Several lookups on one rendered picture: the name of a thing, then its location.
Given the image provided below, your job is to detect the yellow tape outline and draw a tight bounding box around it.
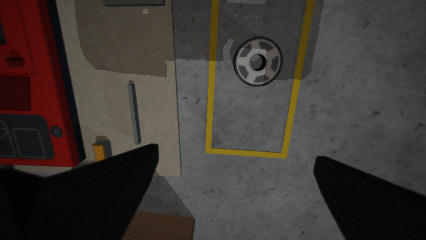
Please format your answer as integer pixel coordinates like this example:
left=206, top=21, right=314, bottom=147
left=205, top=0, right=315, bottom=159

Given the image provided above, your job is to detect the black rubber tyre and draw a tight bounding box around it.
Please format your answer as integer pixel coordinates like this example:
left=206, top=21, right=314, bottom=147
left=233, top=37, right=283, bottom=87

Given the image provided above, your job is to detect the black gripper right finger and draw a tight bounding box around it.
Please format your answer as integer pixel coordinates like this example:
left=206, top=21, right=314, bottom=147
left=313, top=156, right=426, bottom=240

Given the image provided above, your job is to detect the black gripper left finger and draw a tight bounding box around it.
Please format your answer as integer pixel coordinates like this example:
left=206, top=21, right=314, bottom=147
left=0, top=144, right=159, bottom=240

